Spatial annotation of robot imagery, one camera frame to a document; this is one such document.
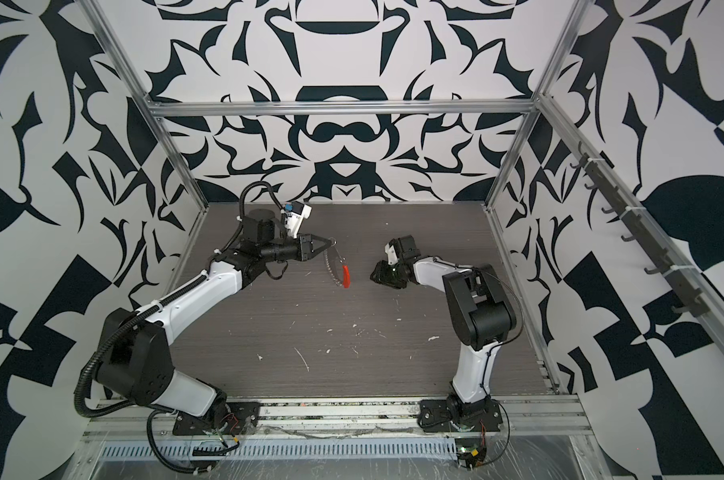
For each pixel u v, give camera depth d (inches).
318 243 30.5
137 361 17.0
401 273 32.5
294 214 28.7
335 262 31.2
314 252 29.8
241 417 29.3
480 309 20.2
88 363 28.9
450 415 26.4
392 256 35.9
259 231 25.1
